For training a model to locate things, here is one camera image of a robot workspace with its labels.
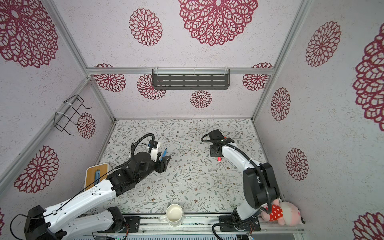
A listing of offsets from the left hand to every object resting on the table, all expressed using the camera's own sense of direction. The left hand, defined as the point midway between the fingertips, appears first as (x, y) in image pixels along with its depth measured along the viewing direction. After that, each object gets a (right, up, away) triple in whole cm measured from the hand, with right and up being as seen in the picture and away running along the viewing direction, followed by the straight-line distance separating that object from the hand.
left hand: (165, 157), depth 76 cm
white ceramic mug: (+4, -30, 0) cm, 30 cm away
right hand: (+30, +3, +15) cm, 33 cm away
